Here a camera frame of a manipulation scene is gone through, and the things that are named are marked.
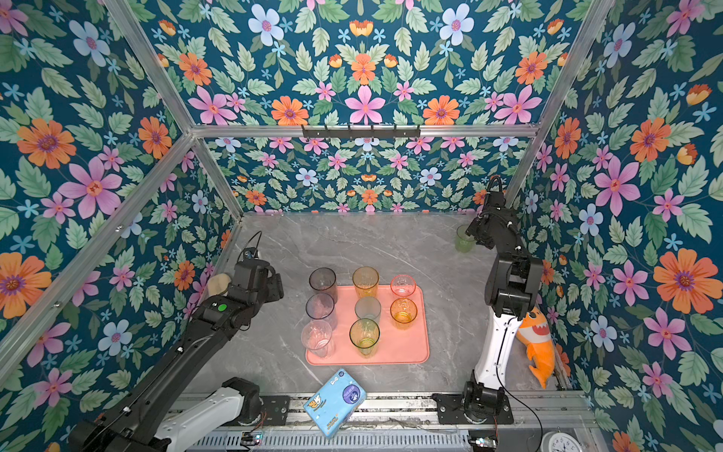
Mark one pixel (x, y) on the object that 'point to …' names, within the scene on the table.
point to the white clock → (560, 442)
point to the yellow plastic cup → (365, 280)
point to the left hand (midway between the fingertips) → (271, 274)
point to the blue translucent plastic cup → (320, 306)
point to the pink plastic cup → (402, 285)
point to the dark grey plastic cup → (324, 279)
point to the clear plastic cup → (318, 338)
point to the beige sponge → (217, 283)
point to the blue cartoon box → (335, 404)
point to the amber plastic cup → (403, 312)
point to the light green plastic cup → (463, 241)
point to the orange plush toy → (535, 331)
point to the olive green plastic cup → (364, 334)
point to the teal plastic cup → (368, 307)
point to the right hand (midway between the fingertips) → (480, 233)
